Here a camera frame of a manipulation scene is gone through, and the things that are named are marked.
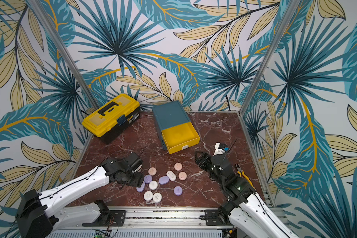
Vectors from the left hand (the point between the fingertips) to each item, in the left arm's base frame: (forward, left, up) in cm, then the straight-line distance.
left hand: (135, 183), depth 77 cm
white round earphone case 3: (-5, -12, -6) cm, 14 cm away
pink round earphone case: (+9, -7, -6) cm, 13 cm away
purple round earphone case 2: (-1, -22, -7) cm, 23 cm away
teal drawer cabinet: (+36, -16, +14) cm, 42 cm away
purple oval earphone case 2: (-1, -2, -5) cm, 6 cm away
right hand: (+10, -32, +14) cm, 36 cm away
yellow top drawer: (+24, -23, +8) cm, 34 cm away
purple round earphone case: (+4, -5, -5) cm, 8 cm away
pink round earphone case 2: (+12, -22, -6) cm, 26 cm away
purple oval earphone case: (+4, -14, -6) cm, 16 cm away
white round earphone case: (+1, -9, -6) cm, 11 cm away
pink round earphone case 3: (+7, -25, -6) cm, 26 cm away
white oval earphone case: (+7, -18, -6) cm, 20 cm away
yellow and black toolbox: (+36, +19, +9) cm, 42 cm away
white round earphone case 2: (-4, -6, -6) cm, 10 cm away
